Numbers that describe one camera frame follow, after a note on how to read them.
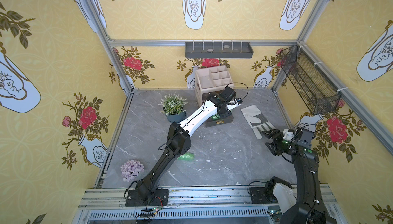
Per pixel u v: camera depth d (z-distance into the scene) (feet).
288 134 2.44
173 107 2.90
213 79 2.98
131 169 2.40
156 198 2.38
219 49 3.03
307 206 1.33
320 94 2.73
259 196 2.43
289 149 1.92
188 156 2.75
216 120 3.21
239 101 2.68
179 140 2.07
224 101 2.24
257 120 3.37
